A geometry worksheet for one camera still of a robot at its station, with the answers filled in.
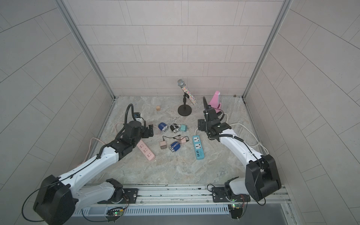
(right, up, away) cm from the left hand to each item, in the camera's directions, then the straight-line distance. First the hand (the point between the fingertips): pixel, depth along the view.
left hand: (149, 124), depth 83 cm
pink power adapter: (+20, -11, +6) cm, 24 cm away
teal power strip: (+30, -16, +2) cm, 34 cm away
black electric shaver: (+14, -4, +11) cm, 19 cm away
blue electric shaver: (+6, -3, +12) cm, 14 cm away
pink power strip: (-2, -17, +1) cm, 17 cm away
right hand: (+33, +1, +4) cm, 34 cm away
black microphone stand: (+21, +8, +24) cm, 33 cm away
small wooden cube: (0, +10, +25) cm, 27 cm away
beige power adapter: (+7, -14, +5) cm, 17 cm away
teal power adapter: (+20, -4, +12) cm, 24 cm away
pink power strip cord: (-35, -12, +8) cm, 38 cm away
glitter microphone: (+19, +25, +3) cm, 32 cm away
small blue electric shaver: (+15, -14, +3) cm, 21 cm away
